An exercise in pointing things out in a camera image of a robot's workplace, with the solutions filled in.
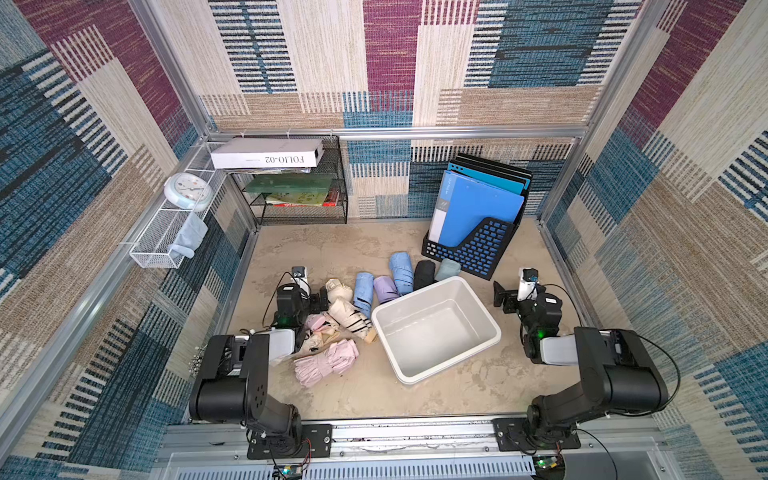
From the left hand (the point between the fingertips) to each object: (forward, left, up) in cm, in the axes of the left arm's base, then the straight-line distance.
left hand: (307, 287), depth 95 cm
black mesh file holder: (+8, -54, +7) cm, 55 cm away
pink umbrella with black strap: (-12, -5, -1) cm, 13 cm away
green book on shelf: (+24, +5, +21) cm, 32 cm away
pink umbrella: (-25, -4, -2) cm, 25 cm away
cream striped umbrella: (-12, -15, 0) cm, 19 cm away
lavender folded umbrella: (0, -24, -3) cm, 25 cm away
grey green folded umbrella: (+9, -46, -3) cm, 47 cm away
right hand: (0, -63, +4) cm, 63 cm away
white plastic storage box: (-11, -39, -8) cm, 41 cm away
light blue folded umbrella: (0, -17, -3) cm, 17 cm away
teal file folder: (+23, -52, +24) cm, 62 cm away
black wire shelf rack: (+40, -3, -3) cm, 40 cm away
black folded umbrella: (+7, -37, -4) cm, 38 cm away
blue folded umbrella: (+7, -30, -3) cm, 31 cm away
